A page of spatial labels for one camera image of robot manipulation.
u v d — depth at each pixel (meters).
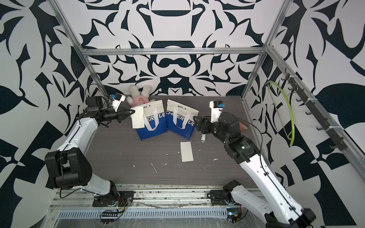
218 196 0.74
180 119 0.87
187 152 0.92
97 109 0.66
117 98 0.71
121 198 0.74
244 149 0.46
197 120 0.60
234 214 0.71
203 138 0.94
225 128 0.48
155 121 0.88
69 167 0.44
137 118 0.81
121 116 0.72
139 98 1.08
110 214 0.73
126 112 0.76
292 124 0.67
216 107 0.57
